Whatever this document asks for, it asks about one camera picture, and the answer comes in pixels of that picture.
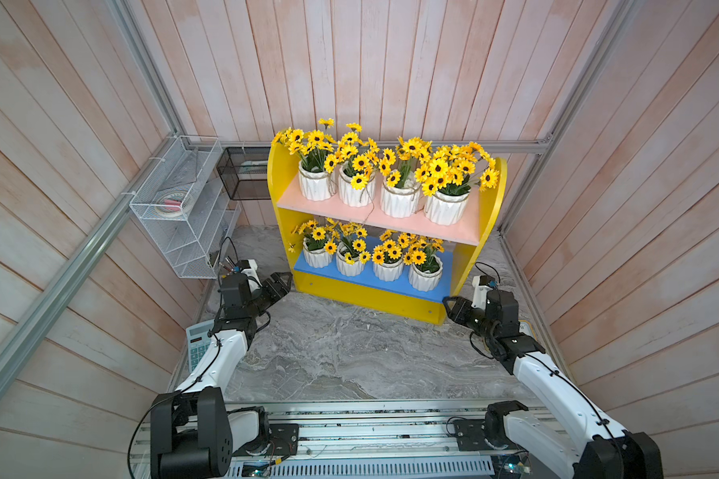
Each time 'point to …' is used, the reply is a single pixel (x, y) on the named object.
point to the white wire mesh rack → (195, 240)
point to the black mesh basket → (245, 173)
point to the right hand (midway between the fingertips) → (449, 298)
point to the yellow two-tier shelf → (380, 294)
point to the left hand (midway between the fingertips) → (287, 282)
